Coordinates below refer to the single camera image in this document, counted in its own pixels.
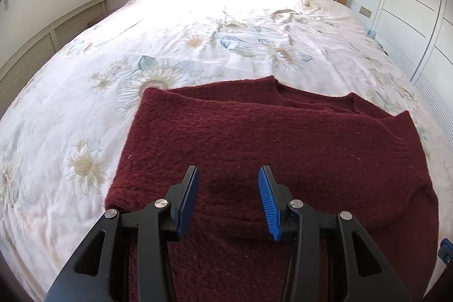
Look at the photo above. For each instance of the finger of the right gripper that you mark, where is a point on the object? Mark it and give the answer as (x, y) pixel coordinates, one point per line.
(446, 251)

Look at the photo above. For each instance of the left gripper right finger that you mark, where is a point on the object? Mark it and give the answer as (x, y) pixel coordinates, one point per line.
(331, 256)

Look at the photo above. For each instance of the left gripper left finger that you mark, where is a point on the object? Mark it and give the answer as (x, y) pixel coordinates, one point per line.
(124, 250)

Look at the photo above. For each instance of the dark red knitted sweater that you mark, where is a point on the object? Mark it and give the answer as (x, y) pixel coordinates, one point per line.
(335, 153)

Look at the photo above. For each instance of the floral white bed cover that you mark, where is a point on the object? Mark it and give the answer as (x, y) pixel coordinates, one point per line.
(62, 136)

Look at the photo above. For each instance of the beige louvered radiator cabinet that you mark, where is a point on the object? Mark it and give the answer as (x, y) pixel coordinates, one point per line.
(37, 51)

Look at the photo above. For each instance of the white sliding wardrobe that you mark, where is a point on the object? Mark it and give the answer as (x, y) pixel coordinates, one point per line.
(417, 36)

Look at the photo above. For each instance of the right wall switch plate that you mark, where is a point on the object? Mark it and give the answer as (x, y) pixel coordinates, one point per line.
(366, 12)

